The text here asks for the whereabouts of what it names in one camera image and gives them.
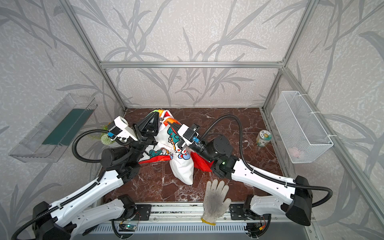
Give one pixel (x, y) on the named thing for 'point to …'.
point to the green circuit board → (130, 227)
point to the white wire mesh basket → (303, 136)
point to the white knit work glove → (213, 205)
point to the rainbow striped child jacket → (183, 162)
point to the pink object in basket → (294, 150)
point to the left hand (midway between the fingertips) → (158, 111)
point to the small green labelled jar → (263, 138)
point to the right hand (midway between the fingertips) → (173, 115)
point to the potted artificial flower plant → (105, 138)
